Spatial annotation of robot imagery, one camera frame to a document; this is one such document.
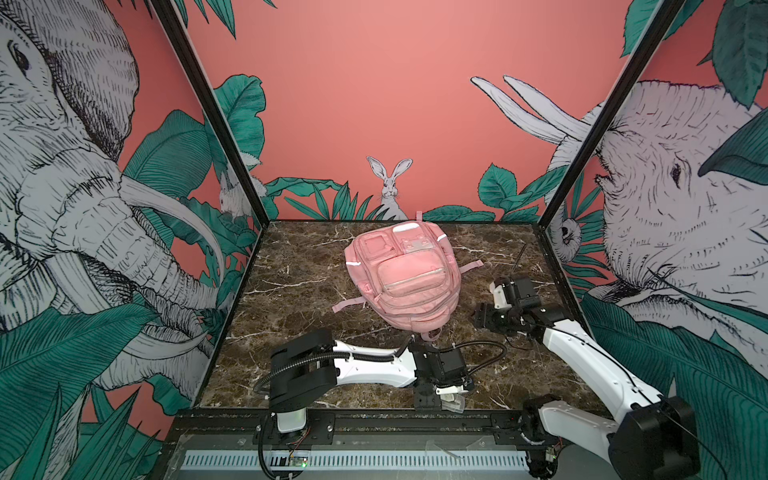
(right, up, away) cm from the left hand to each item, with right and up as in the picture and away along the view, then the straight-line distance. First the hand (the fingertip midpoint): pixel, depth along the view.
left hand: (434, 388), depth 78 cm
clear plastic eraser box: (+5, -4, 0) cm, 6 cm away
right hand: (+13, +19, +4) cm, 23 cm away
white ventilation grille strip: (-39, -15, -5) cm, 42 cm away
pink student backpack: (-6, +30, +15) cm, 34 cm away
